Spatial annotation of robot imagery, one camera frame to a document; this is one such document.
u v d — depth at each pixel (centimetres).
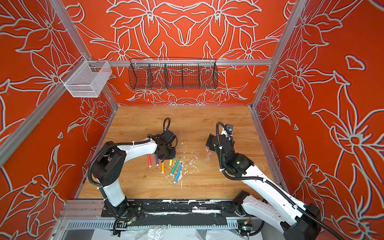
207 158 90
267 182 45
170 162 88
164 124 88
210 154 92
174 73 98
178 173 84
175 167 87
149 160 90
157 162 88
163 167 86
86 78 92
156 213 73
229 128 62
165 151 75
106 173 47
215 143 55
